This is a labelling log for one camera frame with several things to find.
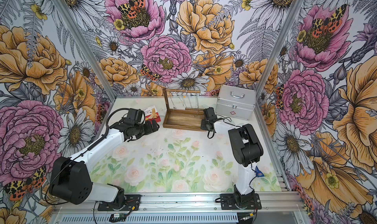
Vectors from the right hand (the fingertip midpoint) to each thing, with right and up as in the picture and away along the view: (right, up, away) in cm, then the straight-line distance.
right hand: (205, 127), depth 101 cm
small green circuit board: (-44, -38, -30) cm, 66 cm away
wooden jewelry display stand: (-13, +5, +8) cm, 16 cm away
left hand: (-32, -1, -14) cm, 35 cm away
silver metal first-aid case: (+20, +17, -2) cm, 26 cm away
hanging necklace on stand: (-17, +23, +27) cm, 39 cm away
